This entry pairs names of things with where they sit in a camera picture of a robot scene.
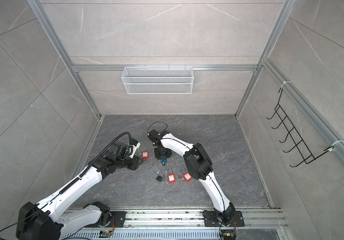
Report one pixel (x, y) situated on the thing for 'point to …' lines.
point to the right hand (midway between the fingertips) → (162, 156)
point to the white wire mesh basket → (157, 80)
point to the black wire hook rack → (301, 149)
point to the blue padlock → (163, 161)
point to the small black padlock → (159, 178)
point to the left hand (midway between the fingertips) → (140, 156)
